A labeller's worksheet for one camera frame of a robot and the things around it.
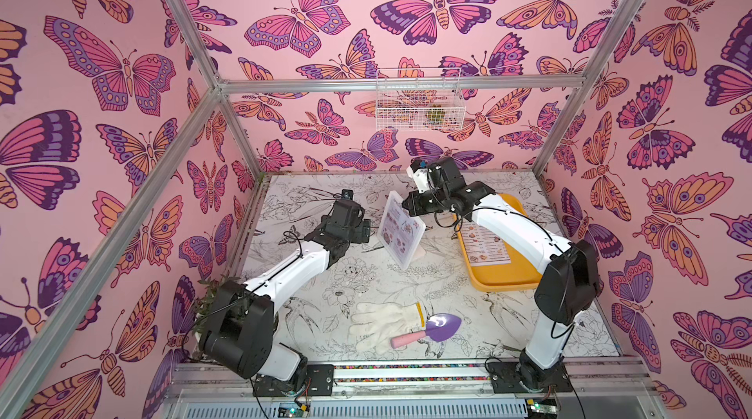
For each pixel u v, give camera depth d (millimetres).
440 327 827
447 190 649
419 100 956
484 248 973
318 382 733
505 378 732
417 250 854
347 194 765
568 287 467
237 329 427
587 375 756
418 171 761
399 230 887
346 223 674
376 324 830
